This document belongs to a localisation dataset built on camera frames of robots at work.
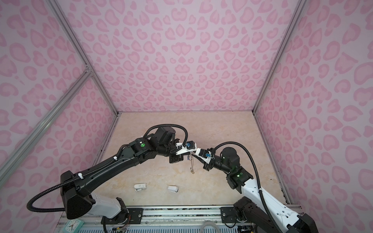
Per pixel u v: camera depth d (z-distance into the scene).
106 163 0.45
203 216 0.74
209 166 0.62
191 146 0.58
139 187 0.80
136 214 0.73
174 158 0.62
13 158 0.53
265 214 0.56
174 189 0.80
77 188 0.40
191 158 0.71
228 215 0.73
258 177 0.53
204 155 0.58
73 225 0.69
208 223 0.69
